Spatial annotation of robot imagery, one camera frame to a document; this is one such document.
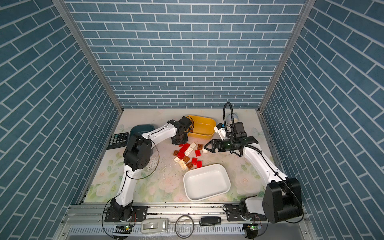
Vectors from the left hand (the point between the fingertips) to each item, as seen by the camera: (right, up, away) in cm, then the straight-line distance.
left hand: (186, 143), depth 100 cm
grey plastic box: (-14, -34, -31) cm, 48 cm away
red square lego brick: (+8, -6, -4) cm, 10 cm away
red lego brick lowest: (+9, -12, -9) cm, 17 cm away
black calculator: (-46, +2, 0) cm, 46 cm away
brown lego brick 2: (-7, -6, -6) cm, 11 cm away
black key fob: (+13, -37, -24) cm, 46 cm away
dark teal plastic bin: (-32, +10, +2) cm, 33 cm away
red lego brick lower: (+5, -10, -9) cm, 14 cm away
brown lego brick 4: (+3, -12, -10) cm, 16 cm away
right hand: (+16, +1, -19) cm, 25 cm away
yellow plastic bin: (+12, +10, +7) cm, 17 cm away
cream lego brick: (-1, -12, -10) cm, 16 cm away
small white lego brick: (-6, -10, -7) cm, 13 cm away
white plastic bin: (+13, -20, -16) cm, 29 cm away
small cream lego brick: (+12, -5, -4) cm, 14 cm away
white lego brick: (+3, -3, -2) cm, 5 cm away
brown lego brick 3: (0, -9, -9) cm, 12 cm away
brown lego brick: (+9, -2, -1) cm, 10 cm away
